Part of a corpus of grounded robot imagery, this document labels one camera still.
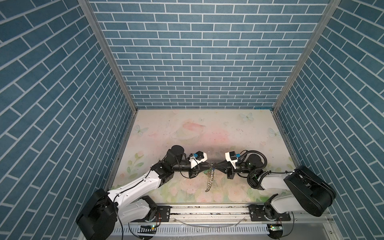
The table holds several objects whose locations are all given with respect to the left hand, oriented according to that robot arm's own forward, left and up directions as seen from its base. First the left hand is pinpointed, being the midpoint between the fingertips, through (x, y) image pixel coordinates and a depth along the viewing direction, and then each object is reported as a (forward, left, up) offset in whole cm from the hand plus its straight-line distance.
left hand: (207, 166), depth 73 cm
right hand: (0, -3, 0) cm, 3 cm away
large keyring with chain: (-3, -1, +1) cm, 4 cm away
